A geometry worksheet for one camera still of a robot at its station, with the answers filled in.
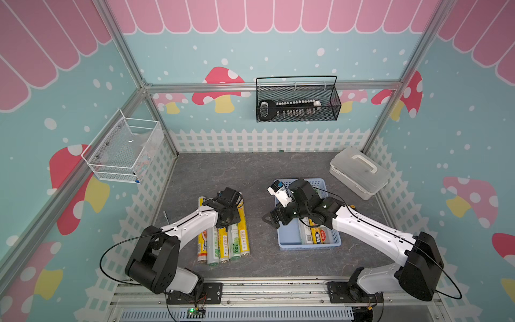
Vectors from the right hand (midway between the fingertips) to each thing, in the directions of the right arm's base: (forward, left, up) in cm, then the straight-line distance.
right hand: (270, 212), depth 77 cm
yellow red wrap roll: (-4, -21, -14) cm, 25 cm away
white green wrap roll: (-6, +15, -13) cm, 21 cm away
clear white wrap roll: (-2, -15, -13) cm, 20 cm away
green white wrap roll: (-9, +24, -13) cm, 28 cm away
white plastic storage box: (+26, -45, -7) cm, 52 cm away
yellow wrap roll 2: (-8, +20, -14) cm, 26 cm away
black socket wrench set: (+42, -1, +18) cm, 45 cm away
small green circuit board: (-30, +29, -20) cm, 46 cm away
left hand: (+3, +17, -14) cm, 22 cm away
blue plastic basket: (-3, -8, -18) cm, 20 cm away
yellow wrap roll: (-10, +28, -14) cm, 33 cm away
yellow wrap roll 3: (-2, +12, -15) cm, 19 cm away
